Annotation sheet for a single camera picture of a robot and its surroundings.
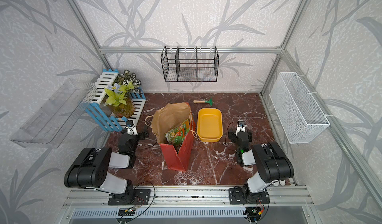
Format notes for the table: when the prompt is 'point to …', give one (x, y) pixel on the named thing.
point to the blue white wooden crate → (102, 114)
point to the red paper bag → (164, 118)
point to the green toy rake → (210, 101)
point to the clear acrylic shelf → (48, 126)
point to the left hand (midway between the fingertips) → (139, 123)
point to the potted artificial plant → (120, 95)
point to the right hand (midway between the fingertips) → (240, 127)
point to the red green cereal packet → (176, 136)
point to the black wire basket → (190, 63)
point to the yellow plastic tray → (209, 124)
